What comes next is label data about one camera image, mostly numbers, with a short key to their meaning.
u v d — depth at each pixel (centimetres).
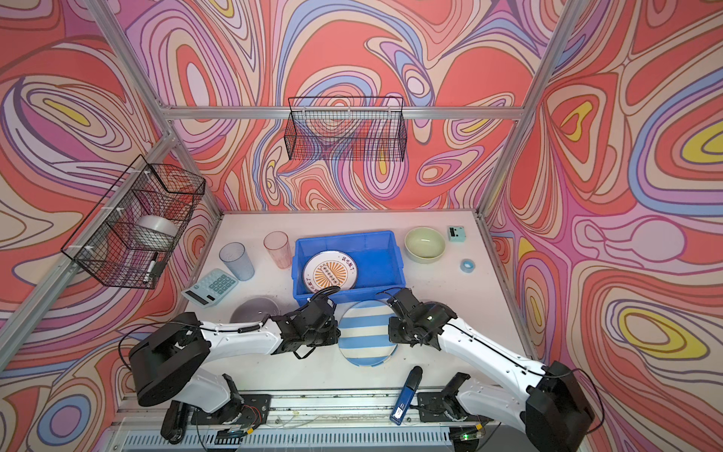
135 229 69
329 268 99
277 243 94
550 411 39
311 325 67
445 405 65
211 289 94
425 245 106
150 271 72
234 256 94
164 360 44
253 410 73
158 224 74
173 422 68
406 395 73
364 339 84
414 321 60
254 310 86
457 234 109
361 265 102
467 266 102
